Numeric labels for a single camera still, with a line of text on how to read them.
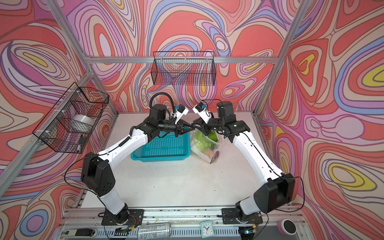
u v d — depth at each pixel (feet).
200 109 1.99
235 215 2.32
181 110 2.19
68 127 2.42
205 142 2.52
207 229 2.26
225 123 1.84
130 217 2.40
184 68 3.17
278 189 1.30
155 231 2.14
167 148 3.26
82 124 2.31
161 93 1.96
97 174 1.48
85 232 2.19
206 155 2.58
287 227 2.18
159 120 2.11
